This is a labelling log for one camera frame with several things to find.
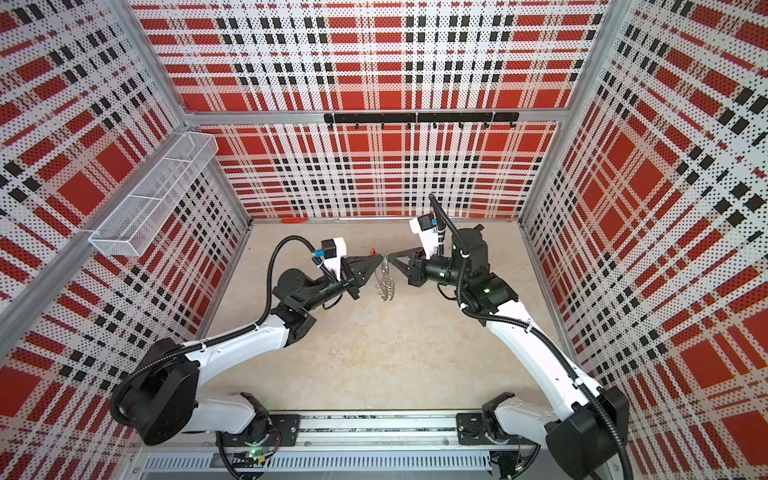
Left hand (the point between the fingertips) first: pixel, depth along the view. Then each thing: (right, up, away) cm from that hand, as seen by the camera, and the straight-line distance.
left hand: (383, 261), depth 68 cm
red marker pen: (-42, +15, +58) cm, 73 cm away
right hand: (+2, 0, -1) cm, 2 cm away
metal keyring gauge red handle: (0, -5, +1) cm, 6 cm away
